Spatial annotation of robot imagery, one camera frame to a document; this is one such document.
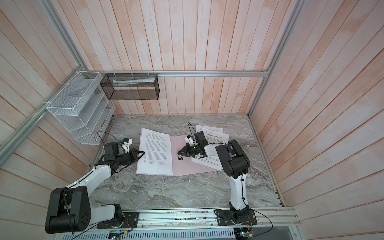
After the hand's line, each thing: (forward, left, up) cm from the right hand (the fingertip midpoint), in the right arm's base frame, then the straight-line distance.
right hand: (178, 153), depth 95 cm
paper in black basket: (+30, +38, +32) cm, 58 cm away
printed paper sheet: (-6, +12, +2) cm, 14 cm away
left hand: (-6, +19, +7) cm, 21 cm away
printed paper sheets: (+17, -26, -4) cm, 31 cm away
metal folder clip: (-2, -1, -2) cm, 3 cm away
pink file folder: (-7, -3, -3) cm, 8 cm away
